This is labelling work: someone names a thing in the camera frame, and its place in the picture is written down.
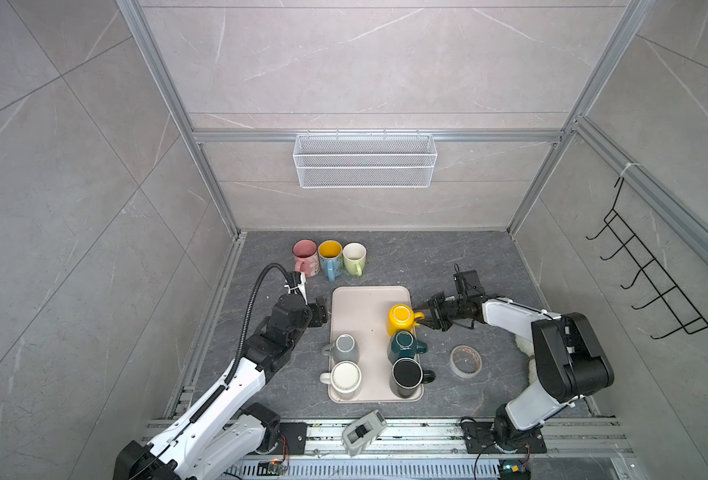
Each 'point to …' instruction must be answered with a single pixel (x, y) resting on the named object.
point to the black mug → (408, 375)
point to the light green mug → (354, 256)
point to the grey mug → (343, 349)
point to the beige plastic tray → (363, 311)
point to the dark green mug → (403, 344)
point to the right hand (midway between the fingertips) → (413, 308)
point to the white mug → (345, 377)
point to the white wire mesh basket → (365, 161)
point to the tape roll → (465, 361)
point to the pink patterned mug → (306, 259)
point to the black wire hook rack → (691, 320)
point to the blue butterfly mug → (330, 256)
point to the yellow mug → (402, 317)
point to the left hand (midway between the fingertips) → (314, 291)
